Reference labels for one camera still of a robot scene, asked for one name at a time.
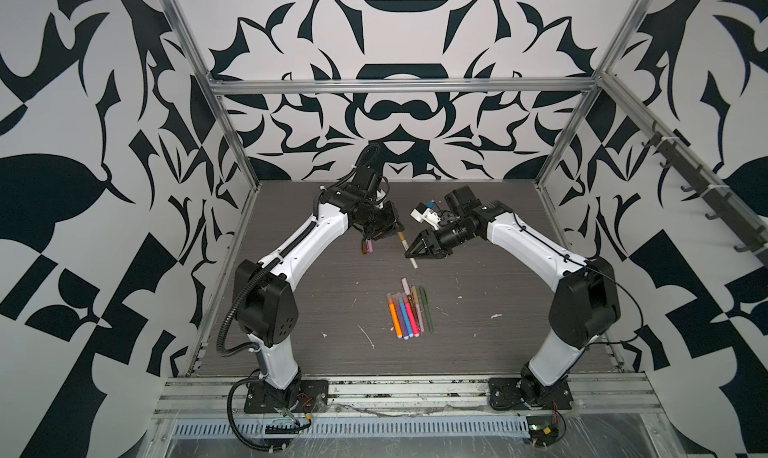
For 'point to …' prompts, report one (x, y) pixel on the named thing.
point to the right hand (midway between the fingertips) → (412, 254)
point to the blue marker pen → (405, 315)
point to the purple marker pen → (401, 318)
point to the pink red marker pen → (410, 314)
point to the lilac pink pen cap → (369, 245)
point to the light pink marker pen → (418, 308)
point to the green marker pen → (425, 306)
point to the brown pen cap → (364, 245)
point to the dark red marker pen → (410, 298)
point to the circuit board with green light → (543, 430)
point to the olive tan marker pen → (414, 293)
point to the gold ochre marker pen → (404, 243)
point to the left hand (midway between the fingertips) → (407, 222)
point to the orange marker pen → (398, 331)
